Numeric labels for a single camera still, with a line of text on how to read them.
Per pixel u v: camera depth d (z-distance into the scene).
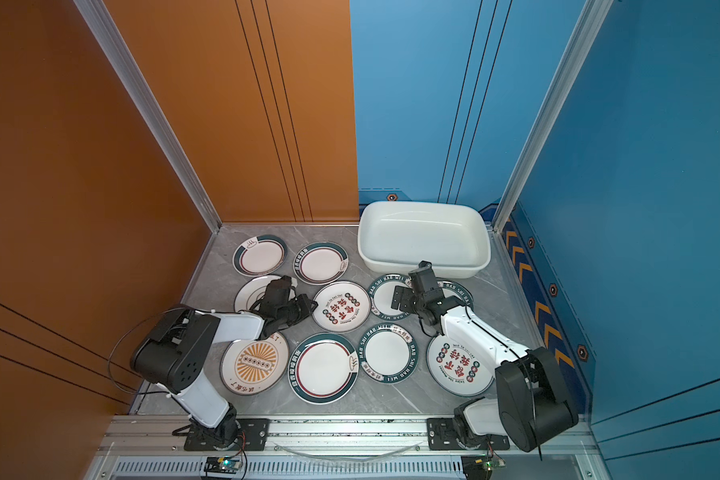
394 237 1.15
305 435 0.76
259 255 1.09
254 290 0.99
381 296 1.00
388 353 0.88
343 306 0.96
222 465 0.71
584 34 0.73
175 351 0.48
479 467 0.71
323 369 0.84
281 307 0.77
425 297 0.67
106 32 0.72
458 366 0.84
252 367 0.85
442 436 0.72
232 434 0.70
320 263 1.09
